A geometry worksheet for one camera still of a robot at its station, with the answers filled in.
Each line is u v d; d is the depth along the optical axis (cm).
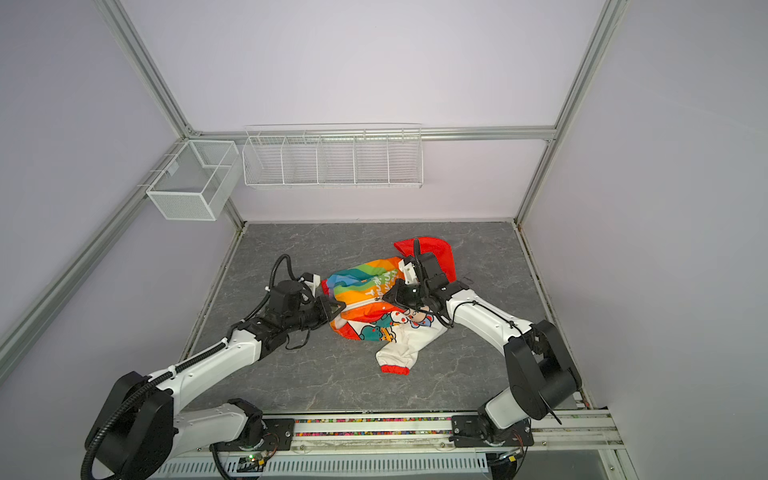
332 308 76
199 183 99
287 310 66
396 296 74
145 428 40
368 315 84
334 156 98
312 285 78
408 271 81
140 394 41
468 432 74
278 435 73
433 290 67
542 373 43
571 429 75
